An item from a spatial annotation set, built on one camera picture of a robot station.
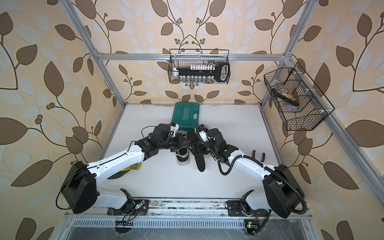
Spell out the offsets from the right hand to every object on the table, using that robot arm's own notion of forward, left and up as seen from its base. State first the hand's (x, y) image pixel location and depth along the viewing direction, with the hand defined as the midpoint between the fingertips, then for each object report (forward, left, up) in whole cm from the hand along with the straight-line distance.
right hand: (193, 143), depth 83 cm
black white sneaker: (-4, +7, -6) cm, 10 cm away
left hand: (-1, +2, +7) cm, 7 cm away
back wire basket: (+30, +10, +23) cm, 39 cm away
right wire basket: (+7, -54, +18) cm, 57 cm away
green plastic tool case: (+29, +5, -8) cm, 30 cm away
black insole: (+1, 0, +5) cm, 5 cm away
